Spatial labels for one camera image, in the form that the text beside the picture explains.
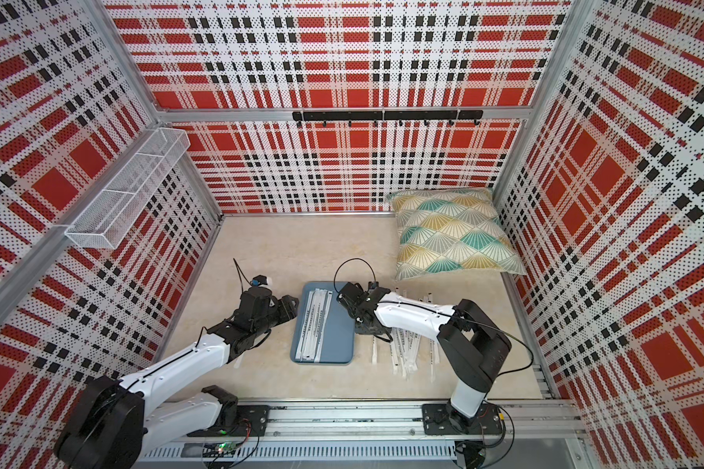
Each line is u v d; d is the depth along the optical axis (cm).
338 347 87
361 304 65
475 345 45
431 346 86
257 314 68
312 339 88
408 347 86
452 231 93
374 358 82
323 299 96
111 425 40
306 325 90
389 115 90
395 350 84
